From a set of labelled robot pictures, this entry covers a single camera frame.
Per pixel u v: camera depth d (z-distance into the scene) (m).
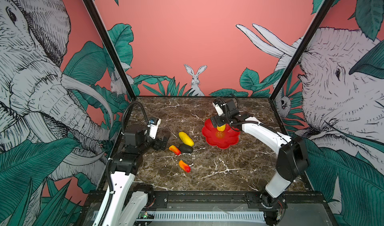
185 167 0.82
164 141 0.65
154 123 0.60
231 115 0.67
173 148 0.90
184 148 0.88
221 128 0.98
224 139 0.97
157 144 0.63
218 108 0.78
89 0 0.72
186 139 0.92
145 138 0.57
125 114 1.14
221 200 0.76
